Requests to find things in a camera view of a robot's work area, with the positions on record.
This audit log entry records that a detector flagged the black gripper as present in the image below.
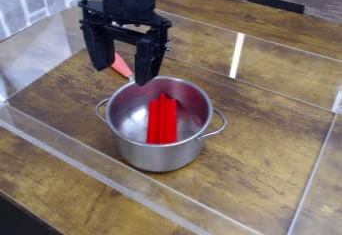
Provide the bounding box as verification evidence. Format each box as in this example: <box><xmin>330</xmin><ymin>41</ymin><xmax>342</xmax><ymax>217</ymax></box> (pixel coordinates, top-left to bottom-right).
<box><xmin>79</xmin><ymin>0</ymin><xmax>173</xmax><ymax>86</ymax></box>

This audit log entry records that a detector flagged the silver steel pot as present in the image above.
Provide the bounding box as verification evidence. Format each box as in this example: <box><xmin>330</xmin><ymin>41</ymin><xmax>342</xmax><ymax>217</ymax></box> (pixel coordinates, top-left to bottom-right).
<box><xmin>95</xmin><ymin>76</ymin><xmax>218</xmax><ymax>172</ymax></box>

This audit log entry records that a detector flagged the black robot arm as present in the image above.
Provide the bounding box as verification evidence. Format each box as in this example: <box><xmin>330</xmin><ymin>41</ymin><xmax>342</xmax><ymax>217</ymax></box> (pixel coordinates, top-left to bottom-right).
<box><xmin>78</xmin><ymin>0</ymin><xmax>173</xmax><ymax>86</ymax></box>

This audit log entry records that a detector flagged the red plastic block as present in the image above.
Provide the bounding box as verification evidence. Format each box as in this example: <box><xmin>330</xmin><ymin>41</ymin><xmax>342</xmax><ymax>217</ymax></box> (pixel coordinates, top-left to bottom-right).
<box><xmin>147</xmin><ymin>93</ymin><xmax>178</xmax><ymax>144</ymax></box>

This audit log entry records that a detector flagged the red handled metal spoon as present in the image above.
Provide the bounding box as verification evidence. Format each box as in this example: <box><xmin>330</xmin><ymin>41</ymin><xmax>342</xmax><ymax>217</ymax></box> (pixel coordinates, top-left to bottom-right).
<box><xmin>111</xmin><ymin>54</ymin><xmax>135</xmax><ymax>82</ymax></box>

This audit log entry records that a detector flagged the clear acrylic enclosure wall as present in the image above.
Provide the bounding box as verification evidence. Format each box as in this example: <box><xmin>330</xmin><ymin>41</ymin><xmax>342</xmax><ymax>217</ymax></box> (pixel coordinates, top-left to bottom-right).
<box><xmin>0</xmin><ymin>9</ymin><xmax>342</xmax><ymax>235</ymax></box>

